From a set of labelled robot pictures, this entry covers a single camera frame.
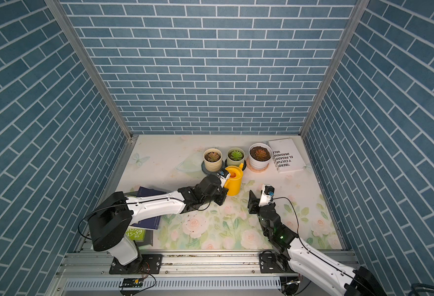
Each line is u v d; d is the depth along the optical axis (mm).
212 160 990
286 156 1050
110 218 486
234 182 840
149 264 727
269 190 690
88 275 726
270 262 740
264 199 707
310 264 525
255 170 1019
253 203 723
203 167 1027
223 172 737
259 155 990
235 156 994
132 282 720
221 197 752
